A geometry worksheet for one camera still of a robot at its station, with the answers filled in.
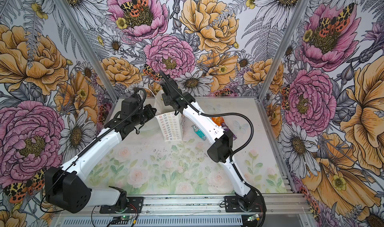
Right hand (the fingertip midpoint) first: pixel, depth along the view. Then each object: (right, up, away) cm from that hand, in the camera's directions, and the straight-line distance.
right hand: (171, 97), depth 86 cm
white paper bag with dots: (0, -15, 0) cm, 15 cm away
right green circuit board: (+42, -57, -14) cm, 72 cm away
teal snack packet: (+16, -21, +13) cm, 30 cm away
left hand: (-7, -9, -4) cm, 12 cm away
